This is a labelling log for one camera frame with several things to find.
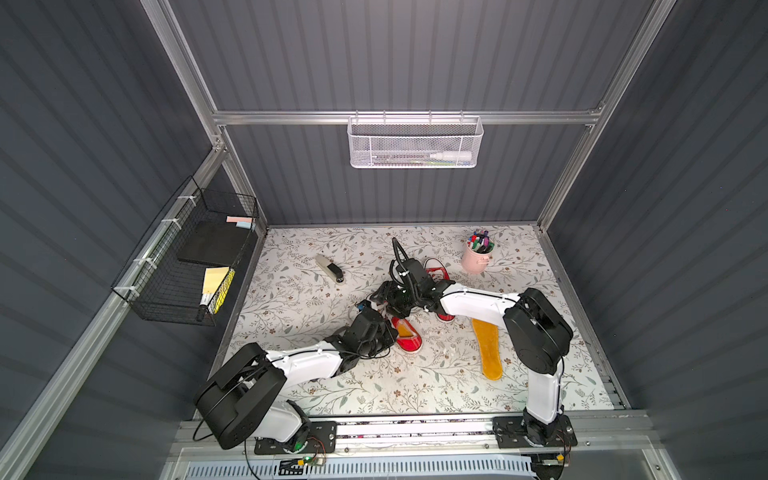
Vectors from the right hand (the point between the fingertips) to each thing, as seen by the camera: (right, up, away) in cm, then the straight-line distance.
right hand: (376, 300), depth 88 cm
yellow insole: (+8, -9, -1) cm, 12 cm away
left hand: (+8, -9, -3) cm, 12 cm away
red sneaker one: (+9, -10, -5) cm, 14 cm away
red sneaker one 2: (+20, +9, +15) cm, 27 cm away
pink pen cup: (+33, +11, +13) cm, 37 cm away
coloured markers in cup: (+34, +18, +11) cm, 40 cm away
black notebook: (-41, +16, -12) cm, 46 cm away
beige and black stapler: (-17, +9, +14) cm, 24 cm away
